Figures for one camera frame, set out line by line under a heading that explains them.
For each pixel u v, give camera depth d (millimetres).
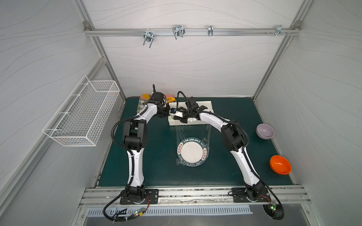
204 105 801
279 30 765
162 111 890
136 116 605
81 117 685
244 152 628
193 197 748
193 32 780
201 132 960
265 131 975
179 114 875
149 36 804
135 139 574
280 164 822
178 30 765
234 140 616
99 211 637
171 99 1148
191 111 815
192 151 902
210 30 788
